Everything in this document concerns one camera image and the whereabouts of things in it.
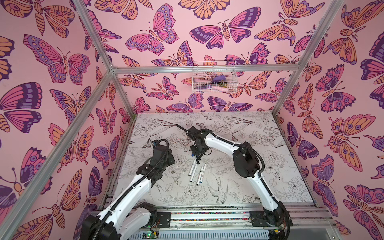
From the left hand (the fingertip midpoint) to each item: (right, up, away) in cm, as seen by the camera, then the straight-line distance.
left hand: (171, 153), depth 83 cm
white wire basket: (+26, +47, +12) cm, 55 cm away
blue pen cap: (+12, -3, +14) cm, 18 cm away
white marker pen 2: (+13, -13, +6) cm, 19 cm away
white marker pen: (+12, -9, +9) cm, 18 cm away
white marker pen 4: (+18, -13, +5) cm, 23 cm away
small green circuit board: (-9, -38, -11) cm, 40 cm away
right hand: (+14, -1, +15) cm, 21 cm away
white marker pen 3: (+16, -15, +4) cm, 22 cm away
